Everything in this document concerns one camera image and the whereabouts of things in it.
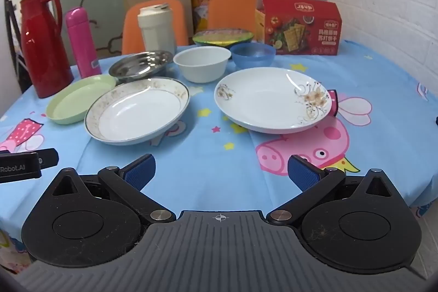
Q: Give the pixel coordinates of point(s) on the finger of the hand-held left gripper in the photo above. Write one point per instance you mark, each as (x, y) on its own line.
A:
(48, 157)

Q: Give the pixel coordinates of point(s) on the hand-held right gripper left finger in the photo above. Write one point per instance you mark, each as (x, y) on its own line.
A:
(140, 172)

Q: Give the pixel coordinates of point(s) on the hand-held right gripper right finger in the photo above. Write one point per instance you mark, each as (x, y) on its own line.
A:
(303, 172)

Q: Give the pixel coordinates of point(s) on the green plastic plate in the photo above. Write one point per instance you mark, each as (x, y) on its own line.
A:
(68, 104)

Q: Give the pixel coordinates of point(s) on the white plate with gold rim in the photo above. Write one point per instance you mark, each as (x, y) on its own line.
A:
(137, 114)

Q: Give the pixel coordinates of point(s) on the white plate with floral print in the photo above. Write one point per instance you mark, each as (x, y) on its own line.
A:
(267, 100)

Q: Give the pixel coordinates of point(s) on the stainless steel bowl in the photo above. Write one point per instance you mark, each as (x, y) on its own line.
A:
(137, 68)

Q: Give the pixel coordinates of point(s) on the blue cartoon printed tablecloth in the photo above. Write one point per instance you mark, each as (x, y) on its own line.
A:
(222, 148)

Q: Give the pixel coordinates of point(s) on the red thermos jug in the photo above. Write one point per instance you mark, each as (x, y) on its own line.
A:
(44, 49)

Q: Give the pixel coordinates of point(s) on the pink thermos bottle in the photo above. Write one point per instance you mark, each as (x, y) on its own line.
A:
(82, 45)

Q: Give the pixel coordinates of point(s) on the white bowl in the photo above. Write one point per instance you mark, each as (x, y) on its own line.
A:
(202, 68)

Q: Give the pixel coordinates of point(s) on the blue translucent bowl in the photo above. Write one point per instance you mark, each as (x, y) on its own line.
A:
(253, 57)

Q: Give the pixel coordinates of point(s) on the orange chair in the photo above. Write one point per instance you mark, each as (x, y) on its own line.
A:
(131, 32)
(232, 11)

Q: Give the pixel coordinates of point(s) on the white tumbler cup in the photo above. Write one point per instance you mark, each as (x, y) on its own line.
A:
(157, 32)

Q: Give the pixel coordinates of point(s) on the red cracker box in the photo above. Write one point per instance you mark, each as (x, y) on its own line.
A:
(301, 28)

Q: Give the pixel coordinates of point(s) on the instant noodle cup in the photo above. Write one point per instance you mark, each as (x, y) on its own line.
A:
(222, 37)

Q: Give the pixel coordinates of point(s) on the yellow snack bag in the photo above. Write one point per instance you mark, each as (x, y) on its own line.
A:
(202, 4)

